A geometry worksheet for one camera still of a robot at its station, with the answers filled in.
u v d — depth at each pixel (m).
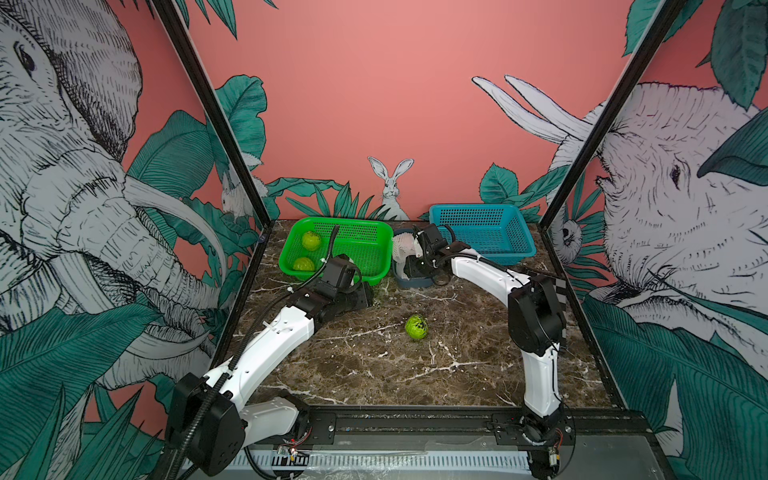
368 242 1.12
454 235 0.83
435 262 0.70
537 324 0.53
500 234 1.18
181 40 0.73
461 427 0.76
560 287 1.00
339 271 0.60
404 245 1.03
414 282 1.00
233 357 0.43
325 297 0.60
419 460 0.70
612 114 0.87
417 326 0.86
